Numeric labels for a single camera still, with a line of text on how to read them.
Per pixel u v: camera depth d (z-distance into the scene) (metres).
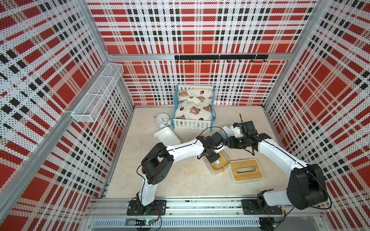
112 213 0.74
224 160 0.84
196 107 1.08
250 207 0.73
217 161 0.84
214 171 0.82
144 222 0.69
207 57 0.90
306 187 0.42
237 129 0.80
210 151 0.65
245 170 0.86
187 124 1.02
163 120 1.08
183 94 1.08
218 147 0.75
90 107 0.93
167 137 1.00
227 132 0.95
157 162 0.50
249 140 0.63
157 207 0.74
